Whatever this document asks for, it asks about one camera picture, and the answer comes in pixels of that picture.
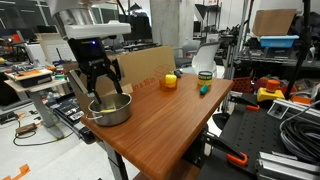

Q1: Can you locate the teal toy cucumber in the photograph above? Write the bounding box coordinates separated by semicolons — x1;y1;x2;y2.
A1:
199;84;210;96

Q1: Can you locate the yellow toy bell pepper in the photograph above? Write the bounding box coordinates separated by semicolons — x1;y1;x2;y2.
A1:
164;70;178;89

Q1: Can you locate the metal storage rack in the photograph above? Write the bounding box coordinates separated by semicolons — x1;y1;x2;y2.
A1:
226;0;320;81

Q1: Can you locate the black clamp orange grip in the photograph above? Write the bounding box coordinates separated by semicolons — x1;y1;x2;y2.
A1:
202;131;249;167
229;91;261;112

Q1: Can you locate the white office chair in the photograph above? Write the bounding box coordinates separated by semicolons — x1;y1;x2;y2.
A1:
181;41;223;79

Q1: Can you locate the yellow toy corn cob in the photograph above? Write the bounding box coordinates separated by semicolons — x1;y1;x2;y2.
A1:
99;106;118;114

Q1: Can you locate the orange floor tape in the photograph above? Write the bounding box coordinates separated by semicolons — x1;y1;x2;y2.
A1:
1;163;32;180

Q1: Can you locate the red plastic crate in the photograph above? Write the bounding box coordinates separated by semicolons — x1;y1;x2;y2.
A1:
231;76;254;94

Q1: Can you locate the black tray with orange tools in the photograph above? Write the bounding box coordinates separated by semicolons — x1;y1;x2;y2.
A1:
6;68;54;89

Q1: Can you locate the orange plastic bowl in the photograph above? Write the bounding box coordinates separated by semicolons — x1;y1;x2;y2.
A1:
159;78;179;92

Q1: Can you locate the yellow emergency stop button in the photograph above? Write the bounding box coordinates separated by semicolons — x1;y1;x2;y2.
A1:
256;79;286;103

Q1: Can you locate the grey office chair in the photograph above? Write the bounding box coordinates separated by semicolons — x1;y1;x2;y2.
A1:
173;39;202;69

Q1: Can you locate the large brown cardboard sheet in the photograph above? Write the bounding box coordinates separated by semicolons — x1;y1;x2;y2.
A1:
63;45;177;114

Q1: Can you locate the small brown floor box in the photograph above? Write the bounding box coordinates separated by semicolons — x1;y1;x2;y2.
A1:
14;122;38;136

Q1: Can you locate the brown cardboard box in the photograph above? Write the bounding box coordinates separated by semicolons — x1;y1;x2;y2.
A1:
252;8;297;38

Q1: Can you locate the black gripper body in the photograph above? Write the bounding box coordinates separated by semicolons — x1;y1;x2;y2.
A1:
67;36;113;79

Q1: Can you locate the grey table leg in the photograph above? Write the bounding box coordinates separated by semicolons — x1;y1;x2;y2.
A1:
102;141;130;180

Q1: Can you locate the black cable bundle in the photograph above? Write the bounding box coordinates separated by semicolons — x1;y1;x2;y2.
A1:
279;99;320;164

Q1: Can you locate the grey side desk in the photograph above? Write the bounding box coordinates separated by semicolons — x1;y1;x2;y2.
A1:
3;68;72;140

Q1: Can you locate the silver metal pot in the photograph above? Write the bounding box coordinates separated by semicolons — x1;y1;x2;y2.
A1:
86;92;133;128

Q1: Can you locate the aluminium extrusion bar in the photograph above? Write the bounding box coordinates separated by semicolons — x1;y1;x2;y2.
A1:
266;98;320;123
255;151;320;180

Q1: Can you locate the black controller box with labels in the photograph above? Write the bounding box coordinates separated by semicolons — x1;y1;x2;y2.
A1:
46;94;85;127

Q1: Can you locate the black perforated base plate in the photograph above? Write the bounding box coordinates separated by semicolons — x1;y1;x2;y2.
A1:
196;98;320;180

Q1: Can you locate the large black monitor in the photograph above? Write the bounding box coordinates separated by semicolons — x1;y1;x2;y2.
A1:
126;13;153;43

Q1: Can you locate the black tripod pole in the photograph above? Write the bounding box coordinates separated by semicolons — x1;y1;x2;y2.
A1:
284;0;313;101

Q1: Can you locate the blue plastic bin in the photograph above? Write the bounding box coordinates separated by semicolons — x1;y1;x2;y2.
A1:
259;34;300;49

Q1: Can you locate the white board wooden frame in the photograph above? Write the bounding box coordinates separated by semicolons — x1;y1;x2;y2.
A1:
34;31;79;66

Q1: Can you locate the yellow green corn can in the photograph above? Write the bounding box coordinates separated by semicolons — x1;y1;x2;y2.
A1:
197;70;214;87

